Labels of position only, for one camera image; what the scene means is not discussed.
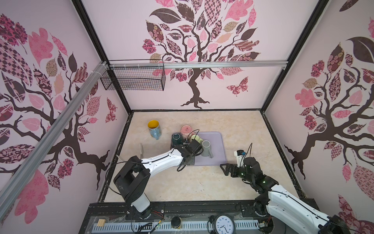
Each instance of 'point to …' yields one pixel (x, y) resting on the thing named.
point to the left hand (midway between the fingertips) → (187, 162)
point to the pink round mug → (185, 130)
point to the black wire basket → (147, 74)
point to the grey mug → (206, 145)
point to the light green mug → (196, 138)
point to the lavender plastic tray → (217, 143)
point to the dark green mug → (177, 139)
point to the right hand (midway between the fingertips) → (225, 164)
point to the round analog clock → (224, 224)
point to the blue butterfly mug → (155, 131)
